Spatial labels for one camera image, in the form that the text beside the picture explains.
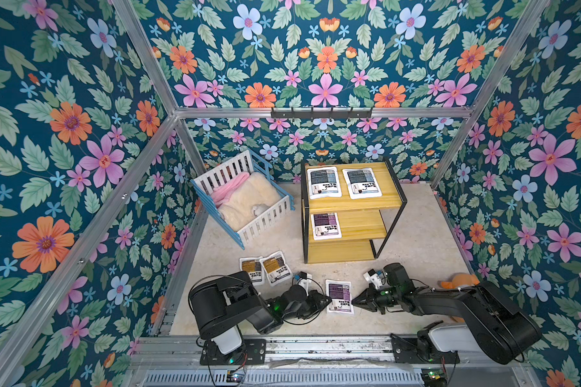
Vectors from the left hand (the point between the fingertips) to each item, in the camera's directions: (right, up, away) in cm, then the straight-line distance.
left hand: (336, 302), depth 80 cm
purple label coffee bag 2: (+1, +2, +4) cm, 5 cm away
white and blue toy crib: (-36, +53, +28) cm, 70 cm away
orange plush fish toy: (+46, +6, +6) cm, 46 cm away
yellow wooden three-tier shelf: (+2, +32, -13) cm, 34 cm away
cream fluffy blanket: (-32, +40, +25) cm, 57 cm away
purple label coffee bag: (-4, +26, +2) cm, 26 cm away
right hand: (+6, -1, +2) cm, 7 cm away
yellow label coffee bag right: (-22, +9, +10) cm, 26 cm away
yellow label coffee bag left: (-30, +9, +10) cm, 33 cm away
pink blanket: (-47, +38, +22) cm, 64 cm away
